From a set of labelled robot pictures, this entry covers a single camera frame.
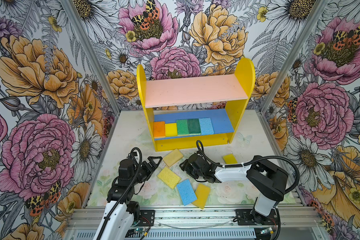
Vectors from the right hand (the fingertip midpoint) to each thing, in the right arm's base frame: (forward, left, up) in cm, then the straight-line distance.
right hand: (182, 171), depth 88 cm
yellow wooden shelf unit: (+36, -11, +11) cm, 39 cm away
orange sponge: (+21, +13, +14) cm, 28 cm away
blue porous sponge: (-12, -2, 0) cm, 13 cm away
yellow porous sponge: (-3, +8, -2) cm, 8 cm away
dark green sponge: (+22, -8, +13) cm, 27 cm away
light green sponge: (+22, -1, +13) cm, 25 cm away
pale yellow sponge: (+11, +6, -2) cm, 12 cm away
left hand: (-2, +12, +10) cm, 16 cm away
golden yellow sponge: (-11, -10, -4) cm, 15 cm away
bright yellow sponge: (+20, +6, +14) cm, 25 cm away
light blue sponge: (+22, -15, +13) cm, 30 cm away
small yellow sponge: (+8, -30, -2) cm, 31 cm away
